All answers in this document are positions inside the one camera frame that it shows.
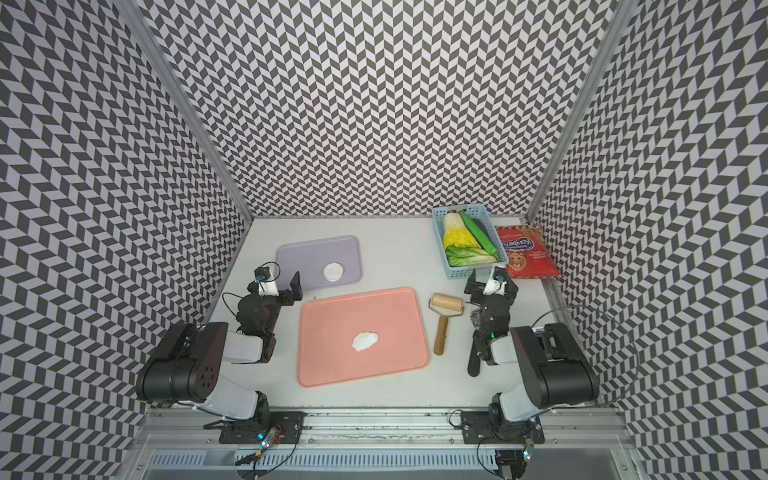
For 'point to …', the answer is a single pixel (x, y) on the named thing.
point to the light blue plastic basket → (482, 217)
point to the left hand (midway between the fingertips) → (284, 274)
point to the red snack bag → (527, 251)
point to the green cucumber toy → (478, 234)
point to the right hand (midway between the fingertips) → (490, 276)
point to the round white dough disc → (333, 271)
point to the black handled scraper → (474, 363)
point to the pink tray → (328, 324)
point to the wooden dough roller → (445, 306)
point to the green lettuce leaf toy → (463, 255)
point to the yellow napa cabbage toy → (456, 232)
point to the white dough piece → (364, 340)
